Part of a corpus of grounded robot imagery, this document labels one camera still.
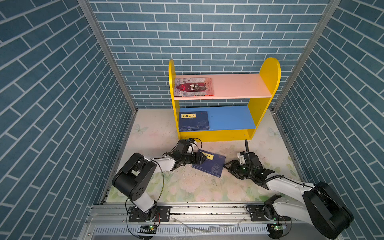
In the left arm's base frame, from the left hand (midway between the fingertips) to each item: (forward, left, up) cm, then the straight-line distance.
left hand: (201, 158), depth 90 cm
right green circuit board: (-35, -36, -3) cm, 50 cm away
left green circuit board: (-34, +26, -6) cm, 43 cm away
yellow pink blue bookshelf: (+18, -19, +12) cm, 29 cm away
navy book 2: (-3, -7, -2) cm, 8 cm away
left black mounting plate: (-28, +23, -2) cm, 36 cm away
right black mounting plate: (-30, -27, -2) cm, 40 cm away
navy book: (+19, +5, +14) cm, 24 cm away
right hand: (-6, -13, +2) cm, 14 cm away
